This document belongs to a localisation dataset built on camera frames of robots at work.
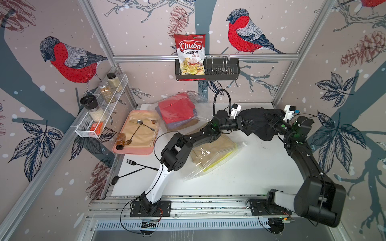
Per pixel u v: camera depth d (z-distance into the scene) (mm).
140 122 1095
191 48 821
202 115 1106
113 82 810
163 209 729
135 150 1007
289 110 717
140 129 1067
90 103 644
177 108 1059
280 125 698
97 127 636
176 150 593
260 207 729
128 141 978
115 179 846
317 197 409
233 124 767
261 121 794
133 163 899
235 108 796
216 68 1070
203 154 831
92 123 710
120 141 949
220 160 878
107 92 745
